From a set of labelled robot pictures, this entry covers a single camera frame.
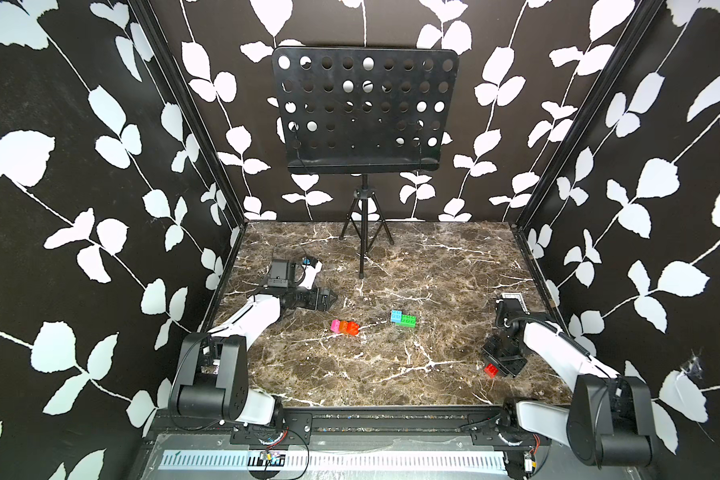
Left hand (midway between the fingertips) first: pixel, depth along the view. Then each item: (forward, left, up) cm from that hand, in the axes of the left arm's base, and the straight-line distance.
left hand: (325, 290), depth 90 cm
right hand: (-20, -46, -7) cm, 51 cm away
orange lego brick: (-10, -5, -6) cm, 12 cm away
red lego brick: (-10, -8, -6) cm, 14 cm away
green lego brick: (-8, -25, -8) cm, 28 cm away
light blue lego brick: (-7, -22, -5) cm, 23 cm away
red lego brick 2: (-24, -47, -7) cm, 53 cm away
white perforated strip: (-42, -3, -9) cm, 43 cm away
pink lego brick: (-9, -3, -6) cm, 11 cm away
